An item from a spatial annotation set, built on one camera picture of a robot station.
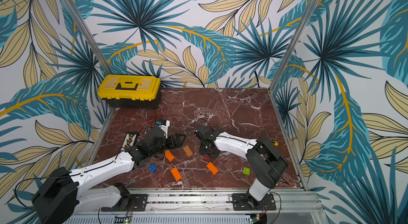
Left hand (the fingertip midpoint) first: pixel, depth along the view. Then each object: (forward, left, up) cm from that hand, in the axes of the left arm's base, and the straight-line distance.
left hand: (179, 139), depth 82 cm
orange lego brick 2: (-5, +6, -9) cm, 12 cm away
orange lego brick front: (-14, +1, -11) cm, 18 cm away
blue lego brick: (-12, +14, -10) cm, 21 cm away
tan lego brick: (-2, -4, -11) cm, 12 cm away
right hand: (-3, -13, -10) cm, 17 cm away
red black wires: (+15, +25, -11) cm, 31 cm away
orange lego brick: (-11, -17, -11) cm, 23 cm away
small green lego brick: (-13, -35, -9) cm, 38 cm away
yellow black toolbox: (+28, +32, +4) cm, 43 cm away
